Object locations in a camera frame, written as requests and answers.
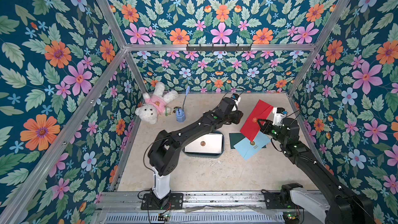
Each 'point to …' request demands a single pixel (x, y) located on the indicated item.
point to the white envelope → (211, 143)
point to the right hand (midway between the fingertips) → (258, 119)
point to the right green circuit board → (290, 218)
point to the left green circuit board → (163, 218)
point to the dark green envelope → (235, 138)
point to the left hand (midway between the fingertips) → (243, 112)
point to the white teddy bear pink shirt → (155, 105)
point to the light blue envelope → (247, 148)
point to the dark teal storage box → (202, 155)
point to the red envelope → (251, 127)
